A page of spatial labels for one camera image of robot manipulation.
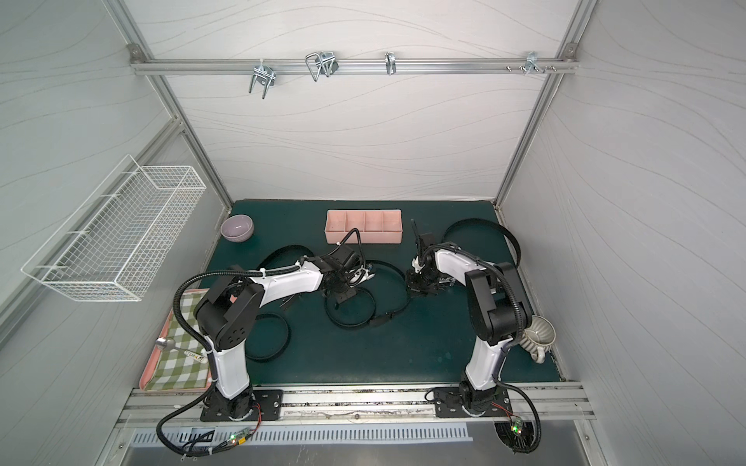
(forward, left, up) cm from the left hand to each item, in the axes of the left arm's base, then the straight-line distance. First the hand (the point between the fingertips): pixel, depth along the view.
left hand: (350, 286), depth 95 cm
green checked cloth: (-26, +46, 0) cm, 53 cm away
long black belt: (-11, -10, -1) cm, 15 cm away
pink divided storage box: (+29, -7, -2) cm, 30 cm away
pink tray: (-22, +54, -1) cm, 58 cm away
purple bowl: (+22, +45, +3) cm, 50 cm away
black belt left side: (+8, +31, +1) cm, 32 cm away
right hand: (-2, -20, 0) cm, 20 cm away
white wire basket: (-6, +54, +30) cm, 62 cm away
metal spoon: (-20, +50, +1) cm, 54 cm away
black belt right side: (+31, -55, -2) cm, 63 cm away
